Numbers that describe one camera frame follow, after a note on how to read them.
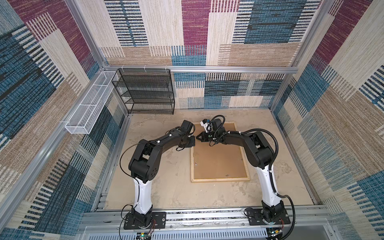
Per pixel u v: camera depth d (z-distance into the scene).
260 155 0.59
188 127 0.81
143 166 0.53
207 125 0.96
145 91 1.11
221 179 0.85
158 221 0.73
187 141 0.85
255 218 0.73
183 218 0.76
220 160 0.91
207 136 0.92
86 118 0.94
